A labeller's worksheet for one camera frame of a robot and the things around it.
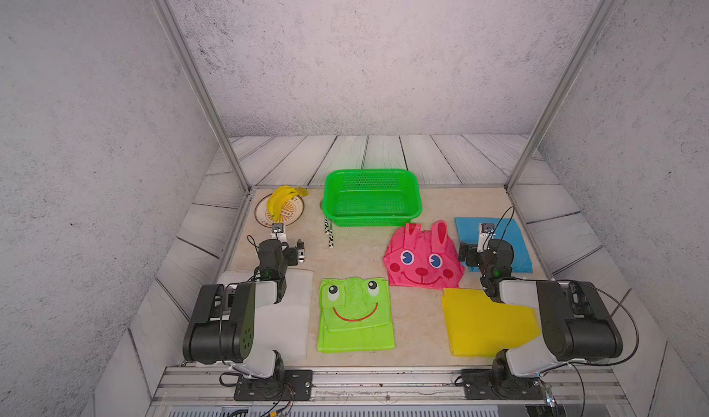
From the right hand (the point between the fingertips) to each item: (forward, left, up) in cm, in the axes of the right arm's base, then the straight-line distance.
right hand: (479, 240), depth 94 cm
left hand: (-1, +64, +2) cm, 64 cm away
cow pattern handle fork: (+7, +52, -6) cm, 52 cm away
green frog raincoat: (-23, +41, -6) cm, 48 cm away
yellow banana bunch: (+23, +73, -2) cm, 77 cm away
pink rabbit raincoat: (-3, +20, -7) cm, 21 cm away
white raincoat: (-27, +63, -6) cm, 68 cm away
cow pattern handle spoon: (+11, +53, -6) cm, 55 cm away
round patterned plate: (+16, +69, -6) cm, 71 cm away
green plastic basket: (+27, +36, -8) cm, 46 cm away
